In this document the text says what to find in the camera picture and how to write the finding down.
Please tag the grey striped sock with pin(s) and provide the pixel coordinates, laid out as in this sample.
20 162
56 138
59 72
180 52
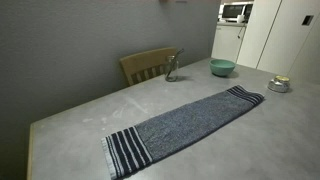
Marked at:
186 123

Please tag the clear glass jar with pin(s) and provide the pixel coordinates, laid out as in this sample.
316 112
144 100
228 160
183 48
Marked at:
171 68

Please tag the wooden chair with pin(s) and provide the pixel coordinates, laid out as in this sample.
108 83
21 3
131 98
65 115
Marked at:
143 60

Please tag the black bent straw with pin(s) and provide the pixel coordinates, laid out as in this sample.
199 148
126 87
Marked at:
179 53

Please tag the teal bowl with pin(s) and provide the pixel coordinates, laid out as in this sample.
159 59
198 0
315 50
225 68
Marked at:
221 66

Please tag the white counter cabinet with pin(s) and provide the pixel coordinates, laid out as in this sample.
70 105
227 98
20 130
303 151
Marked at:
226 41

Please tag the white cup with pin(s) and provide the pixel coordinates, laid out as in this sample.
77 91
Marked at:
240 18

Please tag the white microwave oven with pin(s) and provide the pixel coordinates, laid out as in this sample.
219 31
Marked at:
233 10

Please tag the silver tin with yellow lid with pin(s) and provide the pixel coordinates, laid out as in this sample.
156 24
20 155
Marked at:
278 85

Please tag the tall white cabinet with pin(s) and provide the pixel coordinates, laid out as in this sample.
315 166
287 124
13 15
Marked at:
280 40

